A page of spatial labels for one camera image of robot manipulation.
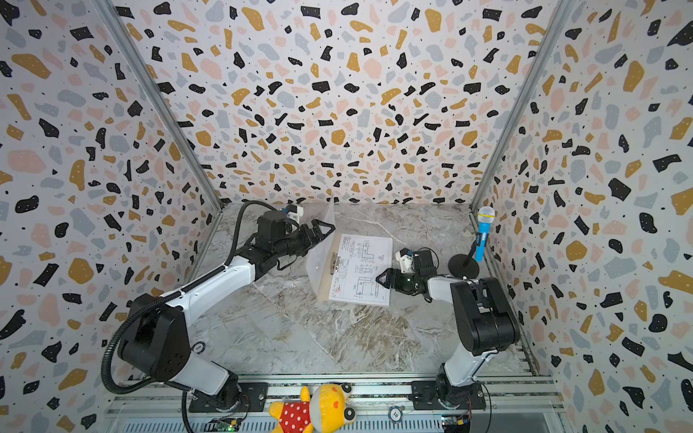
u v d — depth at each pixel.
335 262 1.03
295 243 0.73
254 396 0.74
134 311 0.41
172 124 0.92
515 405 0.74
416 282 0.75
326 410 0.66
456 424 0.72
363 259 1.04
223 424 0.70
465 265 1.00
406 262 0.90
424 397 0.73
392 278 0.86
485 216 0.83
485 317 0.48
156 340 0.43
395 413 0.72
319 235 0.73
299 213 0.79
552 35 0.75
